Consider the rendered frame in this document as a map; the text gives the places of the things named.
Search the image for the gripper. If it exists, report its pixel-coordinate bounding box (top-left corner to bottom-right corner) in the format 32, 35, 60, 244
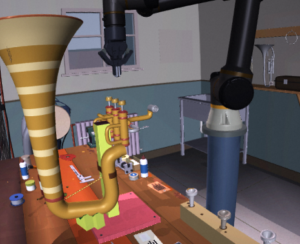
97, 25, 134, 78

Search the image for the lime green horn stand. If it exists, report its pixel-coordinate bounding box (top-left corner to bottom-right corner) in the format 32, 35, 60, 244
75, 120, 121, 232

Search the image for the gold striped baritone horn body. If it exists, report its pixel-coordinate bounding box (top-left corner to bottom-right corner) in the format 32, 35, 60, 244
0, 14, 155, 220

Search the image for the silver horn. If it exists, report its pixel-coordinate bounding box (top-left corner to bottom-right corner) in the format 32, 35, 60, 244
251, 43, 277, 88

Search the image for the silver mouthpiece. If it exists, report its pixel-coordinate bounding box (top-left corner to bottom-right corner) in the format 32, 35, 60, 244
185, 187, 197, 207
259, 229, 277, 244
217, 209, 232, 230

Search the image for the tan wooden mouthpiece block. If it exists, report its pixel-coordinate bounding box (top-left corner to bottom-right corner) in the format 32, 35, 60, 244
179, 201, 261, 244

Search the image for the window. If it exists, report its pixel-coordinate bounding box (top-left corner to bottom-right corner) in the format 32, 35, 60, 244
60, 7, 145, 78

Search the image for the silver lever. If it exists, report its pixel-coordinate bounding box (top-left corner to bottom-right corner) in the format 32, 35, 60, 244
127, 123, 150, 134

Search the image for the green bench vise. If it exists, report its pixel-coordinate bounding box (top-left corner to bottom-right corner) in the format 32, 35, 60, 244
80, 125, 97, 148

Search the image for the drum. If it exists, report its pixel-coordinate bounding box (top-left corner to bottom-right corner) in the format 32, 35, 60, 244
54, 99, 72, 141

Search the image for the lilac radiator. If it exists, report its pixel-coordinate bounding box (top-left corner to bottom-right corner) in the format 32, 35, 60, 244
74, 119, 141, 156

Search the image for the grey metal sink table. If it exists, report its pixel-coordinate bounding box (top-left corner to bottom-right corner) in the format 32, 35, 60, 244
177, 93, 250, 165

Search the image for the wooden tray with metal parts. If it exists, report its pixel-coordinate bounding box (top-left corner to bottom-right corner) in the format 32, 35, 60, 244
114, 154, 142, 176

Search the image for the white bottle blue label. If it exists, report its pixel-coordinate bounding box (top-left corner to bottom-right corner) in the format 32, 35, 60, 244
139, 154, 150, 178
19, 158, 30, 181

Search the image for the silver hinged tool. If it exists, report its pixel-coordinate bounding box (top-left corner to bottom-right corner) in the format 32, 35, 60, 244
69, 164, 94, 184

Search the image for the orange mat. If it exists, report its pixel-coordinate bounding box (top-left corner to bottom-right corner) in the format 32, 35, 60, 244
55, 147, 107, 204

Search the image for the orange card with grid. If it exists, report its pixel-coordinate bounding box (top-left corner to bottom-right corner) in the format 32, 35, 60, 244
147, 181, 174, 196

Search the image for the white jar green lid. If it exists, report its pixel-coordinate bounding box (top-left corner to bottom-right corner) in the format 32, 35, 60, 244
25, 179, 37, 192

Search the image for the pink mat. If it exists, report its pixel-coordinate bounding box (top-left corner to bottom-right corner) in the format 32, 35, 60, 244
92, 191, 162, 244

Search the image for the dark instrument case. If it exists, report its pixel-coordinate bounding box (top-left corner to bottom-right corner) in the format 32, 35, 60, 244
274, 75, 300, 91

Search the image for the white paper card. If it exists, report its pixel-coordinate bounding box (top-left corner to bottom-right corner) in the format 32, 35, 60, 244
133, 229, 161, 244

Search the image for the gold valve with red ring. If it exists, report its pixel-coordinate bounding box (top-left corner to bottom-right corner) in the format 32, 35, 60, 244
117, 100, 128, 123
110, 97, 121, 120
105, 96, 114, 115

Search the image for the yellow beaded cord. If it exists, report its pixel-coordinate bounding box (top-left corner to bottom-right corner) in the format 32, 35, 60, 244
64, 177, 103, 201

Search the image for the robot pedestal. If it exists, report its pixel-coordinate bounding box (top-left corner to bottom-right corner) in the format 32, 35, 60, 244
202, 123, 248, 227

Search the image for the wooden wall rail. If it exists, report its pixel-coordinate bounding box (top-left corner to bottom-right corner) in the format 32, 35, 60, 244
254, 25, 300, 39

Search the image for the hanging wire ring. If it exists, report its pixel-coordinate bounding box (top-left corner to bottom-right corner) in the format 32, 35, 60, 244
285, 29, 299, 47

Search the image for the blue wire spool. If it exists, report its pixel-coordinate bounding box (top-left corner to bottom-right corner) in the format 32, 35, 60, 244
8, 194, 26, 207

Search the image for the wooden wall shelf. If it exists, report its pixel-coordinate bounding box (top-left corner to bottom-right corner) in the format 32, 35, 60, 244
252, 83, 300, 116

